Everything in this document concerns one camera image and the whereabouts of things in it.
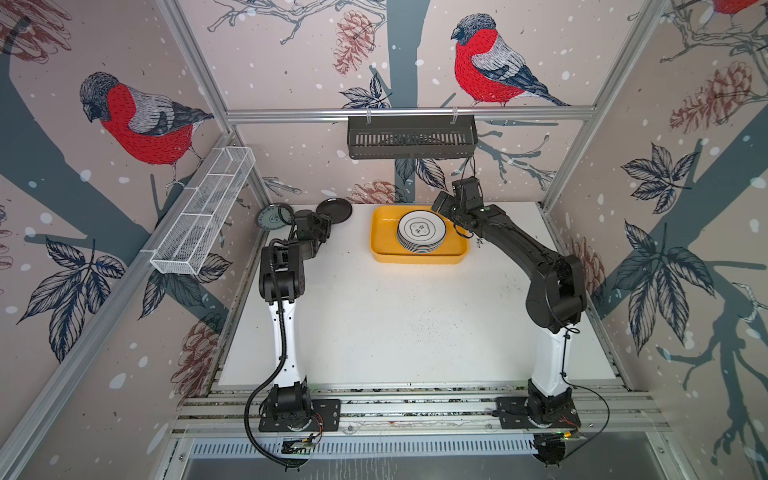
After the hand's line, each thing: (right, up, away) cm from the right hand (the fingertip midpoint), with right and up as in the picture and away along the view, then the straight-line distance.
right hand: (442, 208), depth 96 cm
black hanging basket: (-12, +27, +11) cm, 31 cm away
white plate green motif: (-6, -6, +14) cm, 17 cm away
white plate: (-6, -14, +14) cm, 21 cm away
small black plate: (-40, +2, +26) cm, 47 cm away
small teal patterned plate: (-67, -2, +22) cm, 71 cm away
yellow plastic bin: (-20, -13, +13) cm, 27 cm away
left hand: (-40, -1, +16) cm, 43 cm away
